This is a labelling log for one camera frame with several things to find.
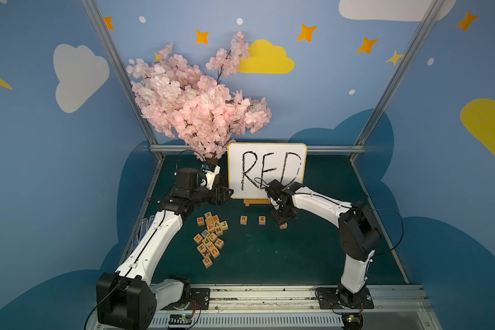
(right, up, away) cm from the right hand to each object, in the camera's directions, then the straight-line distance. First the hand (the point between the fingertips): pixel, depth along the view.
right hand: (285, 216), depth 91 cm
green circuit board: (-41, -33, -19) cm, 56 cm away
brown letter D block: (-1, -5, +1) cm, 5 cm away
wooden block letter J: (-28, -4, -1) cm, 28 cm away
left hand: (-25, +14, -12) cm, 32 cm away
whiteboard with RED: (-15, +23, -1) cm, 27 cm away
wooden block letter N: (-38, -3, +1) cm, 39 cm away
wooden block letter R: (-19, -2, +2) cm, 19 cm away
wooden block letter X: (-34, -13, -9) cm, 38 cm away
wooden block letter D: (-33, -16, -11) cm, 38 cm away
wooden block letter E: (-10, -2, +1) cm, 11 cm away
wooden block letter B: (-32, -1, +2) cm, 32 cm away
